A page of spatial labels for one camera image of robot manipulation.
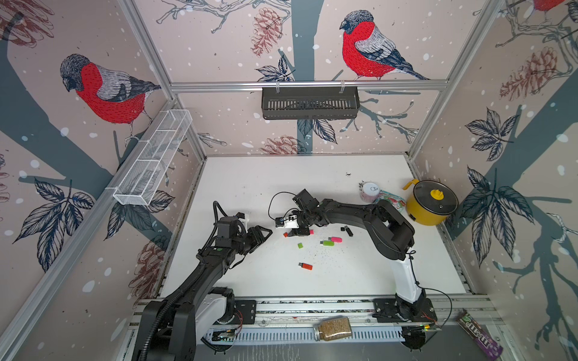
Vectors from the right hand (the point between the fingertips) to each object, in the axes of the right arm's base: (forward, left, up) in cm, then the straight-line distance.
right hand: (290, 224), depth 95 cm
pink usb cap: (-4, -9, 0) cm, 10 cm away
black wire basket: (+48, -8, +29) cm, 57 cm away
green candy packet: (+11, -48, +3) cm, 50 cm away
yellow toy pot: (+9, -60, +6) cm, 61 cm away
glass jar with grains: (-37, -15, +4) cm, 40 cm away
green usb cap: (-9, -5, -1) cm, 10 cm away
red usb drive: (-17, -7, 0) cm, 19 cm away
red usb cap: (-5, +2, 0) cm, 5 cm away
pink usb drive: (-6, -19, -1) cm, 20 cm away
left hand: (-8, +6, +8) cm, 13 cm away
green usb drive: (-8, -16, -1) cm, 18 cm away
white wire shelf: (+6, +48, +32) cm, 58 cm away
